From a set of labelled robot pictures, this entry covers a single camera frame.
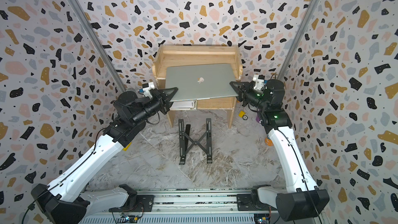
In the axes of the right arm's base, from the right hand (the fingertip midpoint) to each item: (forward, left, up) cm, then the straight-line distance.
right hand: (227, 85), depth 63 cm
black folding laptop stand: (-6, +22, -35) cm, 42 cm away
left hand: (-4, +19, +2) cm, 19 cm away
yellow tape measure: (+21, -14, -44) cm, 51 cm away
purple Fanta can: (+16, -25, -44) cm, 53 cm away
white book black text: (+6, +20, -19) cm, 29 cm away
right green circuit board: (-40, -17, -46) cm, 63 cm away
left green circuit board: (-42, +43, -44) cm, 74 cm away
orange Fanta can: (-3, -28, -42) cm, 50 cm away
